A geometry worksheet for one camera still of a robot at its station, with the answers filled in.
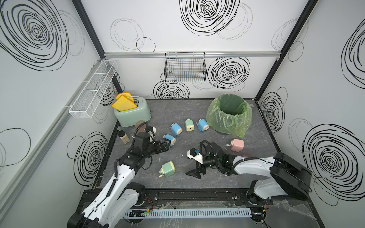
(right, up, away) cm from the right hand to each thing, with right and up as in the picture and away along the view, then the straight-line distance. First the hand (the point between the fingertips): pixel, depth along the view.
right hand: (188, 165), depth 76 cm
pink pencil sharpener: (+31, +9, +10) cm, 34 cm away
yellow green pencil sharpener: (+2, +20, +20) cm, 29 cm away
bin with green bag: (+24, +28, +4) cm, 37 cm away
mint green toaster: (-40, +25, +20) cm, 51 cm away
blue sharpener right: (+10, +20, +19) cm, 30 cm away
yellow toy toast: (-41, +36, +14) cm, 56 cm away
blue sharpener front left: (-11, +13, +13) cm, 21 cm away
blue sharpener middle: (-7, +18, +17) cm, 26 cm away
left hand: (-13, +12, +2) cm, 18 cm away
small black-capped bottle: (-39, +14, +10) cm, 43 cm away
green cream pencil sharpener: (-11, -2, +1) cm, 12 cm away
